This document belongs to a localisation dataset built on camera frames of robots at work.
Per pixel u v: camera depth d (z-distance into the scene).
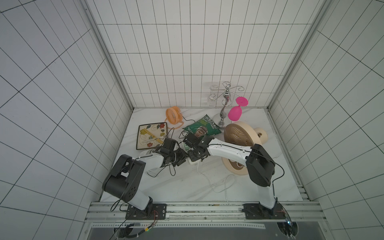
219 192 0.80
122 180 0.44
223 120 1.09
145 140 0.98
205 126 0.99
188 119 1.12
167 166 0.85
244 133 0.66
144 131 1.04
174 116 1.01
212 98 0.88
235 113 0.95
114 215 0.73
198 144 0.64
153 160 0.63
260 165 0.49
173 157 0.78
